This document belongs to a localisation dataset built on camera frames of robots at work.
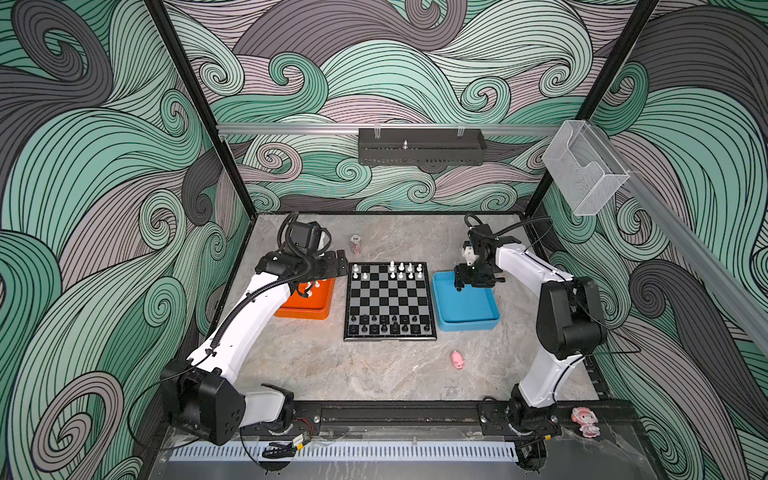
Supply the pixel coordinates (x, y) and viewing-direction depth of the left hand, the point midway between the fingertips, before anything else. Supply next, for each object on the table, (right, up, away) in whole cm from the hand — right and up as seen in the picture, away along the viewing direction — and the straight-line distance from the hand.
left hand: (336, 262), depth 80 cm
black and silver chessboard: (+15, -14, +14) cm, 25 cm away
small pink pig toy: (+34, -27, +2) cm, 44 cm away
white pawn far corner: (+4, -6, +19) cm, 21 cm away
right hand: (+40, -8, +14) cm, 43 cm away
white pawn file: (+7, -6, +19) cm, 21 cm away
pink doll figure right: (+63, -38, -9) cm, 74 cm away
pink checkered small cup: (+4, +4, +24) cm, 25 cm away
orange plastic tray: (-7, -14, +8) cm, 18 cm away
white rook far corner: (+4, -4, +21) cm, 21 cm away
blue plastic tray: (+38, -14, +8) cm, 42 cm away
